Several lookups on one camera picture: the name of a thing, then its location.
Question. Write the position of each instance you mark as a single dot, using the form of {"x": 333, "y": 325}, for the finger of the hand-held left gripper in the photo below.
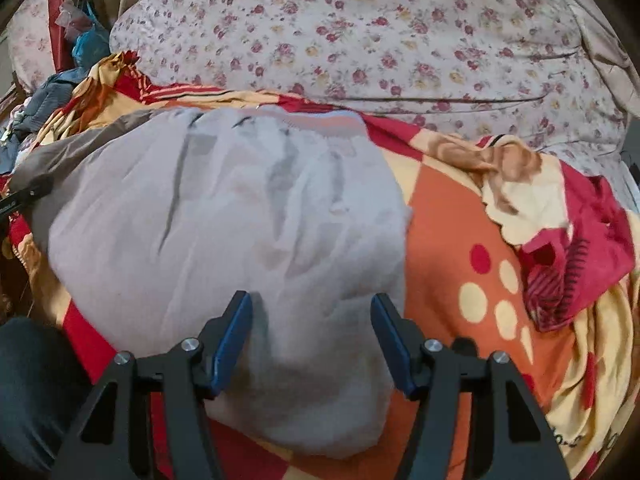
{"x": 27, "y": 195}

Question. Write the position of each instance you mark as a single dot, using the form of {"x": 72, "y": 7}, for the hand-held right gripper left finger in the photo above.
{"x": 232, "y": 345}

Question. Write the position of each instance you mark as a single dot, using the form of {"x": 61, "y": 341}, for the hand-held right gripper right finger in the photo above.
{"x": 395, "y": 345}

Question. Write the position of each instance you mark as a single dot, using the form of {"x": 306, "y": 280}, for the beige zip jacket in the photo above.
{"x": 225, "y": 240}

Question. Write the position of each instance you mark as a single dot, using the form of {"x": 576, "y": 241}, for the grey striped cloth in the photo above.
{"x": 50, "y": 100}

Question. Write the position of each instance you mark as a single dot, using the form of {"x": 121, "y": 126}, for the red orange yellow printed blanket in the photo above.
{"x": 465, "y": 240}

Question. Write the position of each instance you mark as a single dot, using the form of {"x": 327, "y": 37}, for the pink floral pillow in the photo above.
{"x": 35, "y": 35}

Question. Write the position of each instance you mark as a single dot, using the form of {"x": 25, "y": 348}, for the blue plastic bag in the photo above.
{"x": 90, "y": 42}

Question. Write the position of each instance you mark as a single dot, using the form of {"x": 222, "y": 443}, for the red cloth strip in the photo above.
{"x": 57, "y": 25}

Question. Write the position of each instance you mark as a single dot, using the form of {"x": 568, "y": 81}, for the person's dark trouser leg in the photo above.
{"x": 35, "y": 390}

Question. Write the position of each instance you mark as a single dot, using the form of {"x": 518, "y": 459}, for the floral quilt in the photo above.
{"x": 380, "y": 45}

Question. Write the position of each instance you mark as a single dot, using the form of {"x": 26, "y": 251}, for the beige cloth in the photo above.
{"x": 600, "y": 45}

